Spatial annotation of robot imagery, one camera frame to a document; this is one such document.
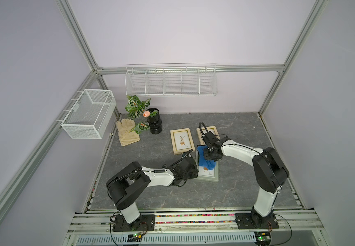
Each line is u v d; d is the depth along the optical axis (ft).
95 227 2.43
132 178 1.67
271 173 1.57
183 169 2.28
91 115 2.73
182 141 3.42
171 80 3.24
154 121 3.32
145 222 2.42
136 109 2.75
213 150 2.26
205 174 2.91
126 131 3.56
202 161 2.93
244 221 2.43
